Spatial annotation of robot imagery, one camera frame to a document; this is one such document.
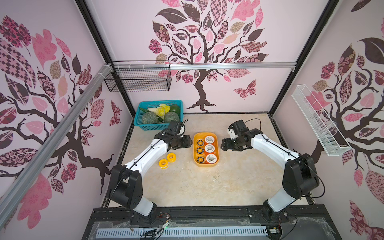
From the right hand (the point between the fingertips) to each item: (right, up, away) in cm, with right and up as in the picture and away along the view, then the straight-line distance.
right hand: (226, 148), depth 88 cm
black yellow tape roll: (-16, +2, +13) cm, 21 cm away
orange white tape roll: (-9, +4, +11) cm, 15 cm away
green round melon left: (-51, +20, +14) cm, 57 cm away
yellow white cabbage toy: (-46, +25, +24) cm, 57 cm away
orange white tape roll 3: (-9, -7, +2) cm, 12 cm away
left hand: (-24, +2, -2) cm, 24 cm away
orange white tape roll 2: (-10, -1, +7) cm, 12 cm away
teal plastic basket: (-61, +16, +19) cm, 65 cm away
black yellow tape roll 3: (-16, -8, +5) cm, 18 cm away
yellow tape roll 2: (-35, -7, +7) cm, 36 cm away
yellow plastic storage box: (-17, +7, +13) cm, 23 cm away
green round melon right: (-36, +21, +16) cm, 45 cm away
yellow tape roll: (-39, -10, +4) cm, 41 cm away
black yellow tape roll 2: (-16, -3, +10) cm, 19 cm away
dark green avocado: (-35, +28, +25) cm, 51 cm away
